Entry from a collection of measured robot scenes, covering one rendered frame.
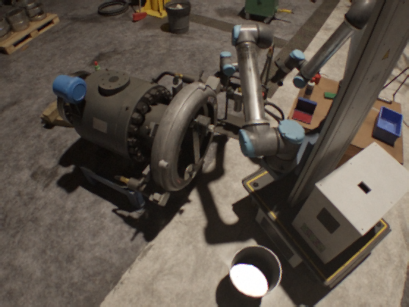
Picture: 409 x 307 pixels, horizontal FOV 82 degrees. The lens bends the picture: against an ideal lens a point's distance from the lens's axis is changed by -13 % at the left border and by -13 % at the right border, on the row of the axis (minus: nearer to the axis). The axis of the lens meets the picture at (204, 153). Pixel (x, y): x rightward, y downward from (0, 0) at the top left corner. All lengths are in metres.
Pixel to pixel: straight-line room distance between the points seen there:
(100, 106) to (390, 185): 1.80
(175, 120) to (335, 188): 0.92
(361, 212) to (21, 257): 2.37
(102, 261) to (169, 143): 1.11
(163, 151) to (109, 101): 0.55
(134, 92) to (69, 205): 1.19
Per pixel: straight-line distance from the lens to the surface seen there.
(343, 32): 1.59
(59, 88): 1.85
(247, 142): 1.36
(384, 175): 1.68
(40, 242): 2.46
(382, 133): 2.42
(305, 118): 2.31
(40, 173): 2.83
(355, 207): 1.46
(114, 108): 1.78
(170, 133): 1.48
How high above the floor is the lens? 1.97
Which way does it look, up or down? 52 degrees down
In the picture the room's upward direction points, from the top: straight up
